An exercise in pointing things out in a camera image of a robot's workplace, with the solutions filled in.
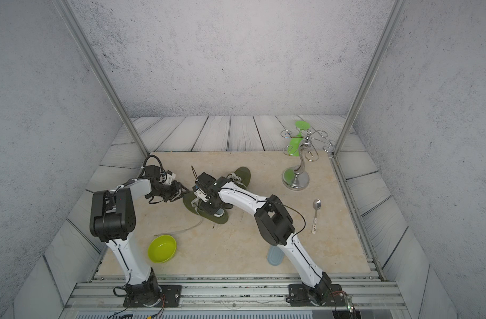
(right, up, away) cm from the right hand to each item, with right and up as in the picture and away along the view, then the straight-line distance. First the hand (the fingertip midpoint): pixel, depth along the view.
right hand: (209, 209), depth 92 cm
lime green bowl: (-18, -14, -9) cm, 25 cm away
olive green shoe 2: (+14, +15, +12) cm, 24 cm away
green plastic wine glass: (+41, +31, +8) cm, 52 cm away
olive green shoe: (-1, -3, 0) cm, 4 cm away
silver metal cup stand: (+43, +14, +15) cm, 48 cm away
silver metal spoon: (+51, +2, +5) cm, 51 cm away
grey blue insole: (+5, -1, -4) cm, 6 cm away
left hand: (-12, +8, +7) cm, 16 cm away
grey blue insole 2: (+29, -17, -9) cm, 35 cm away
